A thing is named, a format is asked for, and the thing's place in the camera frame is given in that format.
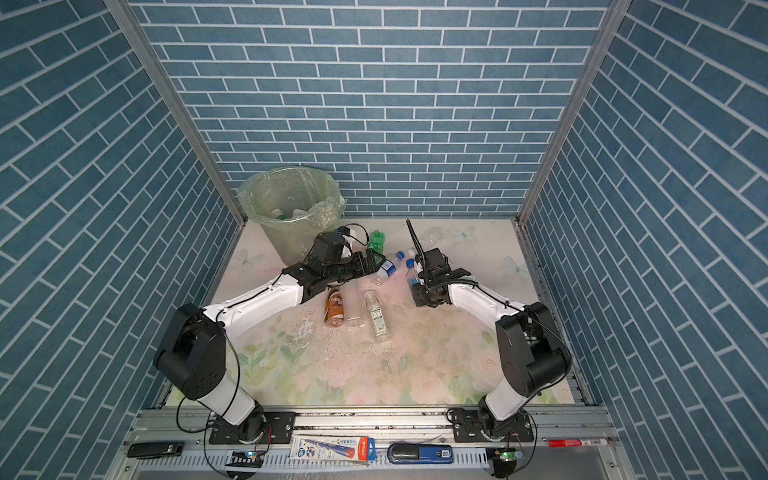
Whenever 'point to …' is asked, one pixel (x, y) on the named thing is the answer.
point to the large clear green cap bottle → (277, 213)
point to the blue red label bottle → (410, 275)
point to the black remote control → (141, 450)
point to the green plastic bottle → (376, 240)
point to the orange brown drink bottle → (334, 309)
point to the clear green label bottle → (377, 314)
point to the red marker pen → (579, 443)
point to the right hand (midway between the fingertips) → (418, 290)
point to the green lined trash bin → (294, 204)
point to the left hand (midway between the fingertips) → (377, 262)
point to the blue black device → (420, 453)
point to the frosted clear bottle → (353, 311)
